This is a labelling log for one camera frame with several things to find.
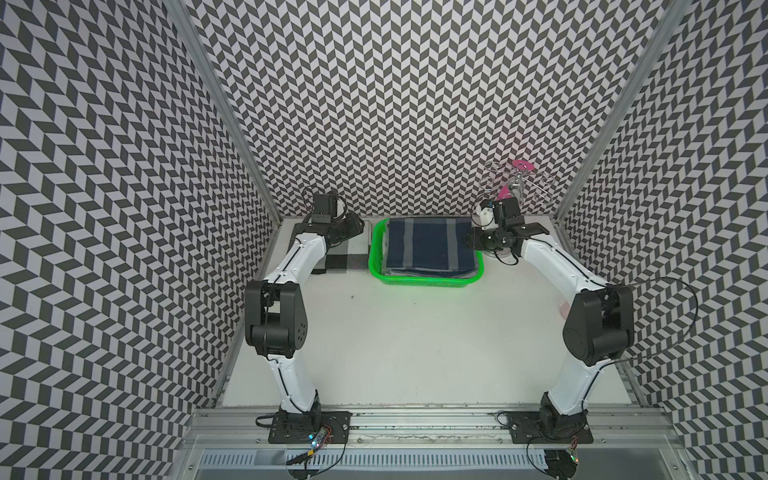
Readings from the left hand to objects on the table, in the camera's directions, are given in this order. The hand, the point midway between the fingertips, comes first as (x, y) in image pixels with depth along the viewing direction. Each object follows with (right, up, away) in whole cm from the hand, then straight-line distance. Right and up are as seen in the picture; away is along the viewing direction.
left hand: (360, 224), depth 93 cm
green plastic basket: (+5, -12, +2) cm, 13 cm away
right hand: (+34, -6, -2) cm, 35 cm away
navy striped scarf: (+23, -7, +3) cm, 24 cm away
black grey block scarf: (-5, -11, +12) cm, 17 cm away
